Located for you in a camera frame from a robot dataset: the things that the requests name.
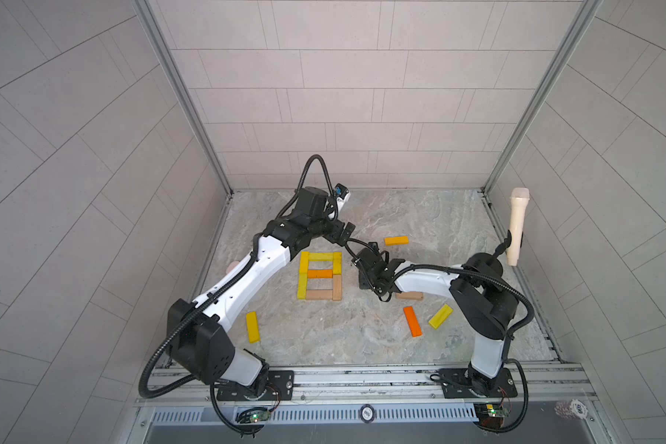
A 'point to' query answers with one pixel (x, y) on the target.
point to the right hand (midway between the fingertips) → (364, 279)
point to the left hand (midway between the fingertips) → (346, 217)
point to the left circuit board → (254, 414)
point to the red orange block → (413, 321)
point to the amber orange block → (396, 240)
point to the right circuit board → (490, 414)
